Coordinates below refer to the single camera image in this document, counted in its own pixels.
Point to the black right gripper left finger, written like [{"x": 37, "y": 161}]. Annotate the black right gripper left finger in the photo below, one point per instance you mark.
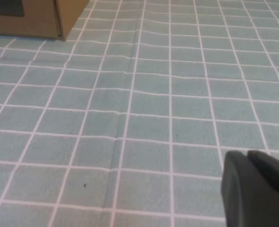
[{"x": 249, "y": 201}]

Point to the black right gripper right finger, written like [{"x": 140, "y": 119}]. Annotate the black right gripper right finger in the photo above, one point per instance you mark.
[{"x": 267, "y": 166}]

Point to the cyan checkered tablecloth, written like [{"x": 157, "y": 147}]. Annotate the cyan checkered tablecloth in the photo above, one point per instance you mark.
[{"x": 127, "y": 122}]

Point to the brown cardboard shoebox cabinet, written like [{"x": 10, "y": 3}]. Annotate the brown cardboard shoebox cabinet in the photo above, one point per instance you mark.
[{"x": 68, "y": 12}]

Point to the lower cardboard drawer with window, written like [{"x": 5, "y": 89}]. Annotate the lower cardboard drawer with window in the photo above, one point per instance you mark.
[{"x": 34, "y": 18}]

